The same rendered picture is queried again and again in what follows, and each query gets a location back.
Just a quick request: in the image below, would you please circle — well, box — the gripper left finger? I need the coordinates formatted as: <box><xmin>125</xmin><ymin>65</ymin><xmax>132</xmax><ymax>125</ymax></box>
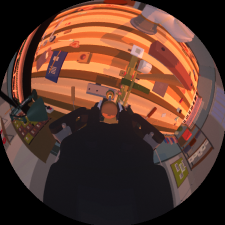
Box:
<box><xmin>48</xmin><ymin>100</ymin><xmax>106</xmax><ymax>144</ymax></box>

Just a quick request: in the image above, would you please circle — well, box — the wooden easel sign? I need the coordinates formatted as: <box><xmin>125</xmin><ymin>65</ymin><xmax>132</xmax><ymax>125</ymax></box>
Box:
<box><xmin>0</xmin><ymin>115</ymin><xmax>15</xmax><ymax>147</ymax></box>

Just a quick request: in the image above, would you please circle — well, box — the piano keyboard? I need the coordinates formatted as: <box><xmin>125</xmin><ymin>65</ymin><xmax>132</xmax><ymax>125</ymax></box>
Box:
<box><xmin>182</xmin><ymin>90</ymin><xmax>203</xmax><ymax>128</ymax></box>

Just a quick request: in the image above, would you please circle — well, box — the white cylinder hammer head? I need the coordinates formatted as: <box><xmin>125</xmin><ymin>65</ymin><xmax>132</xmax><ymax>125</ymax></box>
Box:
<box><xmin>136</xmin><ymin>59</ymin><xmax>153</xmax><ymax>75</ymax></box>

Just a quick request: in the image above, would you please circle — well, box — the green desk lamp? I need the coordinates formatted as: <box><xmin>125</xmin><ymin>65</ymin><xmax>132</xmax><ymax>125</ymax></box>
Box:
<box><xmin>9</xmin><ymin>88</ymin><xmax>49</xmax><ymax>124</ymax></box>

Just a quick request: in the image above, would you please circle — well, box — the orange knurled handle regulator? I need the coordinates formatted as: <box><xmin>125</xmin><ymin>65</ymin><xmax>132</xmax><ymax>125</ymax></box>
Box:
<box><xmin>100</xmin><ymin>93</ymin><xmax>118</xmax><ymax>122</ymax></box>

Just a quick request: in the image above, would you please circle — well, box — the metal shelf unit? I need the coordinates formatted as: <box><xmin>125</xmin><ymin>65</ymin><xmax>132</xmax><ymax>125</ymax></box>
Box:
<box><xmin>175</xmin><ymin>122</ymin><xmax>215</xmax><ymax>170</ymax></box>

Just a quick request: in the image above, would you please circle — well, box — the green notice board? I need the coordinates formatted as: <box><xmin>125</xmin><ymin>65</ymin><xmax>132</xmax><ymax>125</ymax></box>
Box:
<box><xmin>169</xmin><ymin>157</ymin><xmax>190</xmax><ymax>189</ymax></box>

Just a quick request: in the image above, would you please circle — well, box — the red handle tool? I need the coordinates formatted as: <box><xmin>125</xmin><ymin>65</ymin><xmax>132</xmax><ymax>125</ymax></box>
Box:
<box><xmin>145</xmin><ymin>106</ymin><xmax>158</xmax><ymax>121</ymax></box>

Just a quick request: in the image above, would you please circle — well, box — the tan wooden beam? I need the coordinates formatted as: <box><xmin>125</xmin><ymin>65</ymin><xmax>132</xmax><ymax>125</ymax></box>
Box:
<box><xmin>136</xmin><ymin>73</ymin><xmax>184</xmax><ymax>89</ymax></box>

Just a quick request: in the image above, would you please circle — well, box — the blue card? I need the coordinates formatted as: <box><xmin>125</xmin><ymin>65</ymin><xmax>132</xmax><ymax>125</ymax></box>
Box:
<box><xmin>45</xmin><ymin>50</ymin><xmax>69</xmax><ymax>84</ymax></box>

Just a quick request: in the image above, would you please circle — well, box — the green rail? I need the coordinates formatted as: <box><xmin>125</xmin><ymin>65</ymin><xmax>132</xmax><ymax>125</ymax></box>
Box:
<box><xmin>121</xmin><ymin>78</ymin><xmax>151</xmax><ymax>95</ymax></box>

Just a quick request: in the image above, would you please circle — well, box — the wooden handle tool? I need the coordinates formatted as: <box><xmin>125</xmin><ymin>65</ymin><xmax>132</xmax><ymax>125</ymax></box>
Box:
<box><xmin>70</xmin><ymin>85</ymin><xmax>77</xmax><ymax>110</ymax></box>

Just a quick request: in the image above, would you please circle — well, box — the red-brown long wooden block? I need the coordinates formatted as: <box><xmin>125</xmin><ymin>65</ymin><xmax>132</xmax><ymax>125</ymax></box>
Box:
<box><xmin>148</xmin><ymin>40</ymin><xmax>198</xmax><ymax>92</ymax></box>

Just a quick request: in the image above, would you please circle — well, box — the mauve square pad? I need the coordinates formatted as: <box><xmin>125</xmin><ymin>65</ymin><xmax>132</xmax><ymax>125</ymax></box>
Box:
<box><xmin>151</xmin><ymin>81</ymin><xmax>169</xmax><ymax>98</ymax></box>

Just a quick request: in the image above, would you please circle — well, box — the brown small-drawer cabinet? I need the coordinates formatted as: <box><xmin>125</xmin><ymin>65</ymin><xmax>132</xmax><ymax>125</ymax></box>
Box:
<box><xmin>13</xmin><ymin>112</ymin><xmax>50</xmax><ymax>145</ymax></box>

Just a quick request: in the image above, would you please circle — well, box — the white square key top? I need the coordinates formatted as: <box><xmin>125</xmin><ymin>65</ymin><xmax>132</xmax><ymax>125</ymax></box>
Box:
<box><xmin>130</xmin><ymin>44</ymin><xmax>145</xmax><ymax>59</ymax></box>

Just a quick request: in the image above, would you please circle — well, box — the grey metal plate with holes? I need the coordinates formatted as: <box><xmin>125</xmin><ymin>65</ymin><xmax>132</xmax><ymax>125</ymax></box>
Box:
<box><xmin>85</xmin><ymin>83</ymin><xmax>118</xmax><ymax>98</ymax></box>

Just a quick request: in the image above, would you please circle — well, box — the brown square cloth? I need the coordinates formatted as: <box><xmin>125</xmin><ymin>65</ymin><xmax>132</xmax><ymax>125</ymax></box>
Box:
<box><xmin>35</xmin><ymin>46</ymin><xmax>54</xmax><ymax>72</ymax></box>

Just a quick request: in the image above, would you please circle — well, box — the orange box with red button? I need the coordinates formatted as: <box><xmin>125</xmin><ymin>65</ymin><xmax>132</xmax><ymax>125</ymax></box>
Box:
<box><xmin>76</xmin><ymin>51</ymin><xmax>92</xmax><ymax>64</ymax></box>

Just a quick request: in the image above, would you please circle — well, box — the window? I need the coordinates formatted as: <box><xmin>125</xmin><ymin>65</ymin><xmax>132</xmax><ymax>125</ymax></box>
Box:
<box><xmin>212</xmin><ymin>87</ymin><xmax>225</xmax><ymax>116</ymax></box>

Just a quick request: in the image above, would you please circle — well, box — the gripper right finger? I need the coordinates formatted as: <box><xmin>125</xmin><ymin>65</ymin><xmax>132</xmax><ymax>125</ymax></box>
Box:
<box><xmin>115</xmin><ymin>101</ymin><xmax>166</xmax><ymax>151</ymax></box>

